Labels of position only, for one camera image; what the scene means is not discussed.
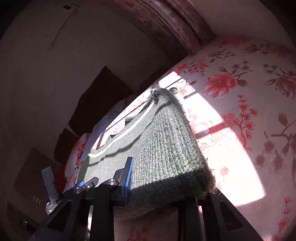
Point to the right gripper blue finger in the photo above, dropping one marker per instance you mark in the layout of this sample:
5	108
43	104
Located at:
123	177

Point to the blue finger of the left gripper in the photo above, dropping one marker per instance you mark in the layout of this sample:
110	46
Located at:
87	185
50	185

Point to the floral pink bed sheet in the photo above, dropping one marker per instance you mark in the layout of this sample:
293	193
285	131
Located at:
239	97

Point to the blue floral pillow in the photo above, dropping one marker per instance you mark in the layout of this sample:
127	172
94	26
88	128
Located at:
101	125

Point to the pink cartoon pillow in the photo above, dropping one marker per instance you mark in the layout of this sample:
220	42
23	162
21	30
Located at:
74	162

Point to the green knitted sweater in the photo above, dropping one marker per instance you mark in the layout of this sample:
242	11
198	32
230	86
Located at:
167	162

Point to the smaller dark wooden headboard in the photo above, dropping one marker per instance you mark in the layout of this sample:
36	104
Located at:
64	146

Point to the brown wooden board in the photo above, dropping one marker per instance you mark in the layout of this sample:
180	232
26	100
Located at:
29	182

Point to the floral pink curtain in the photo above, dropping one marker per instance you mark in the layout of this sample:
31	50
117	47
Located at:
176	25

